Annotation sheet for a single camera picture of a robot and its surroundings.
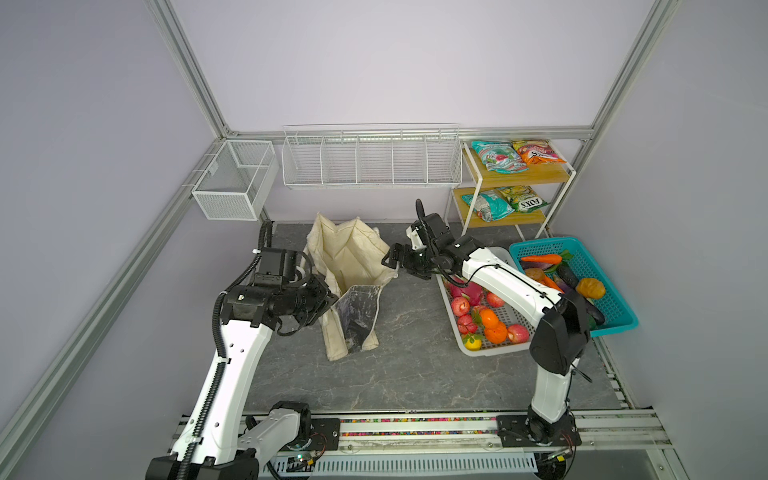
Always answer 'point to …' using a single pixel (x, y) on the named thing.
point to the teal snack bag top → (499, 157)
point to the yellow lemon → (475, 346)
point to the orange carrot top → (549, 259)
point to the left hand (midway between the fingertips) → (340, 300)
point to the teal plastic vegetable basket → (618, 313)
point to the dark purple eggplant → (569, 276)
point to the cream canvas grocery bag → (349, 253)
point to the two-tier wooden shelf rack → (518, 184)
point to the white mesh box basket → (235, 183)
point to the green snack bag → (522, 198)
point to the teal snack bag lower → (489, 205)
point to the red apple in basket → (460, 306)
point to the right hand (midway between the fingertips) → (392, 267)
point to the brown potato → (592, 288)
